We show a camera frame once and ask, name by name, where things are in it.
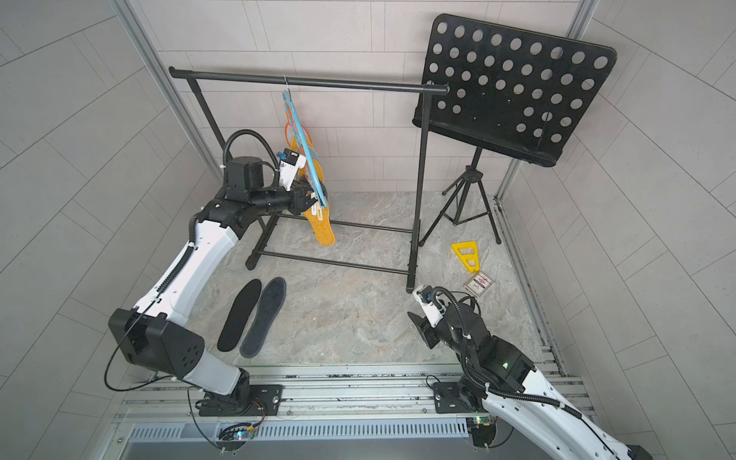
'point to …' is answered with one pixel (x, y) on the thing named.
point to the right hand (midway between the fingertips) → (415, 311)
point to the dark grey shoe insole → (270, 301)
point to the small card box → (478, 284)
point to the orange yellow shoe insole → (320, 220)
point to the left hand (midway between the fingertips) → (326, 190)
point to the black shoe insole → (242, 307)
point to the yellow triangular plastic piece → (469, 255)
